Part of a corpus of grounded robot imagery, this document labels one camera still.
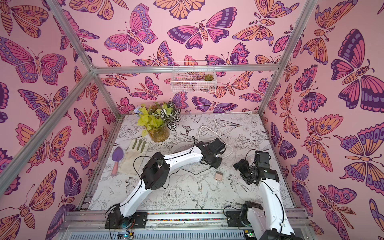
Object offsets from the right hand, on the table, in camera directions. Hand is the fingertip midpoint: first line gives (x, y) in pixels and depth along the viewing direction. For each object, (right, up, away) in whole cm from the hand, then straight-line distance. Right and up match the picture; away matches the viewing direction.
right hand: (238, 168), depth 81 cm
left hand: (-8, 0, +9) cm, 13 cm away
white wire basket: (-25, +55, +15) cm, 62 cm away
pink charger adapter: (-10, -6, +6) cm, 13 cm away
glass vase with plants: (-46, +27, +11) cm, 54 cm away
